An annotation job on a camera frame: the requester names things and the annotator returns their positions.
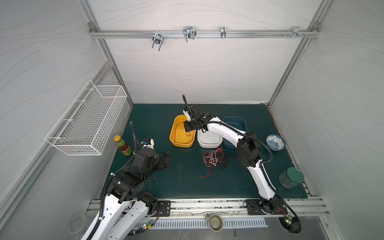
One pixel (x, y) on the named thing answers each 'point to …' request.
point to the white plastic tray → (208, 139)
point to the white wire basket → (84, 128)
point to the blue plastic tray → (239, 122)
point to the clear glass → (76, 224)
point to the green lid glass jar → (290, 178)
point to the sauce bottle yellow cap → (124, 147)
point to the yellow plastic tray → (179, 137)
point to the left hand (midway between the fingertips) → (165, 153)
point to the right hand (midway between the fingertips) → (187, 122)
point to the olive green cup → (215, 222)
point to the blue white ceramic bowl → (275, 142)
